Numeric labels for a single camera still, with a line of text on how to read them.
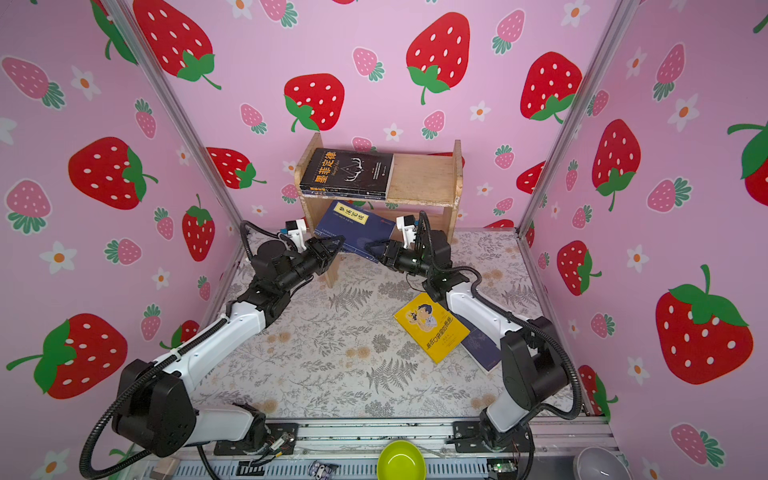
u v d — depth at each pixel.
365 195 0.69
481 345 0.88
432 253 0.61
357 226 0.78
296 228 0.71
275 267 0.59
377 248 0.76
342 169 0.72
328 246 0.73
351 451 0.73
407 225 0.74
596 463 0.68
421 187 0.73
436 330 0.92
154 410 0.41
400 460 0.70
